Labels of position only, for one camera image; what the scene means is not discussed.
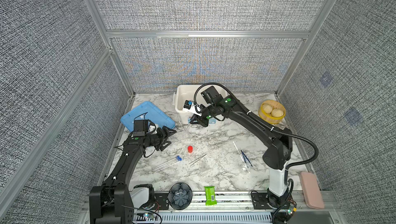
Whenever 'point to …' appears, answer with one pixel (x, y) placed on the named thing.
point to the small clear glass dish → (244, 169)
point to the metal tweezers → (197, 159)
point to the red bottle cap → (190, 148)
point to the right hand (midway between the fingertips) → (192, 118)
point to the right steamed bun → (277, 113)
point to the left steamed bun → (267, 109)
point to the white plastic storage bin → (184, 92)
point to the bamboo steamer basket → (268, 117)
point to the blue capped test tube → (177, 159)
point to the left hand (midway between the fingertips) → (174, 135)
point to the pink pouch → (313, 197)
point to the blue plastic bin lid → (148, 111)
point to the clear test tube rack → (183, 128)
